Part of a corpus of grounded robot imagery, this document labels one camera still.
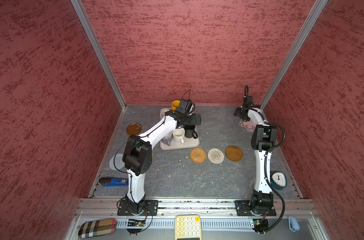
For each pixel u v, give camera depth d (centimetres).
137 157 50
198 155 93
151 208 74
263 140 69
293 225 68
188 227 67
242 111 87
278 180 80
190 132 97
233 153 95
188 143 98
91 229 66
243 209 74
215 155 93
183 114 70
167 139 92
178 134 97
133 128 104
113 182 79
